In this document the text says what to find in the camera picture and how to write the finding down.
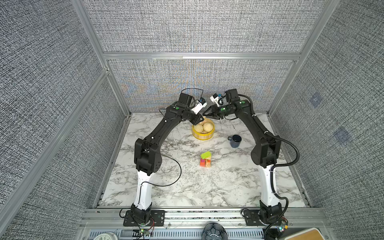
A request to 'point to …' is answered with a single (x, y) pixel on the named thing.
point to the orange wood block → (202, 162)
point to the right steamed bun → (207, 126)
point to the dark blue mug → (235, 140)
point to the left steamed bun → (198, 128)
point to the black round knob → (214, 231)
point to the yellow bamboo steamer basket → (204, 130)
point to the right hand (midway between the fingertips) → (205, 114)
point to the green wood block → (206, 155)
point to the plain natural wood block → (207, 162)
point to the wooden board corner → (309, 234)
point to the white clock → (107, 235)
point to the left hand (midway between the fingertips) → (201, 117)
